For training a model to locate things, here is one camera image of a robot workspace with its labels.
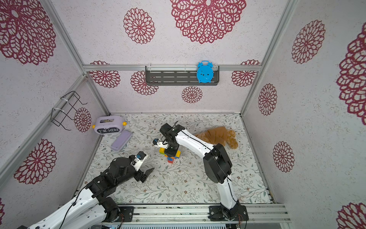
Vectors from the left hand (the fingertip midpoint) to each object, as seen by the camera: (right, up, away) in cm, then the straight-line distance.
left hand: (146, 163), depth 78 cm
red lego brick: (+12, -3, +15) cm, 19 cm away
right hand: (+12, +4, +12) cm, 17 cm away
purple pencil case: (-24, +10, +23) cm, 35 cm away
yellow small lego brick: (+7, +7, +6) cm, 11 cm away
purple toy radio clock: (-33, +22, +25) cm, 46 cm away
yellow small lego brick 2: (+17, +4, +5) cm, 18 cm away
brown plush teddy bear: (+44, +15, +17) cm, 50 cm away
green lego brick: (+10, +5, +1) cm, 11 cm away
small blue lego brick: (+11, -1, +16) cm, 20 cm away
